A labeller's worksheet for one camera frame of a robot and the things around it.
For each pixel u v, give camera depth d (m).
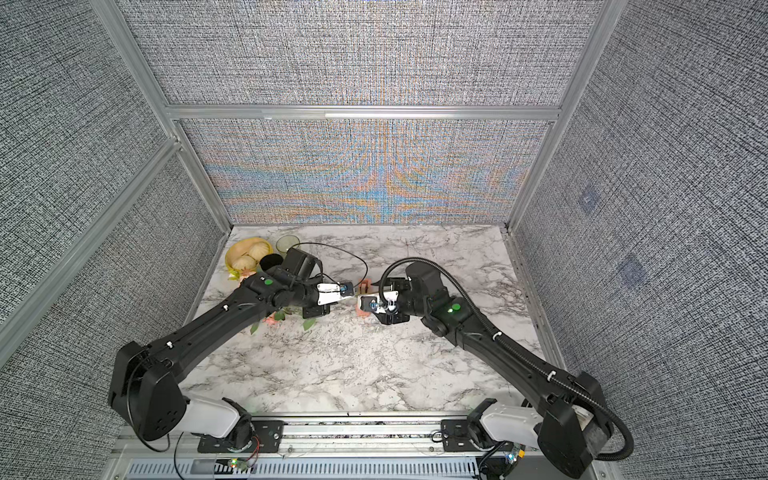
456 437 0.73
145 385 0.41
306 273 0.66
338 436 0.75
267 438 0.73
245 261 1.03
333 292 0.69
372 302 0.62
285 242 1.07
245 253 1.07
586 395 0.39
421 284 0.59
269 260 1.02
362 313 0.95
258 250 1.06
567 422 0.39
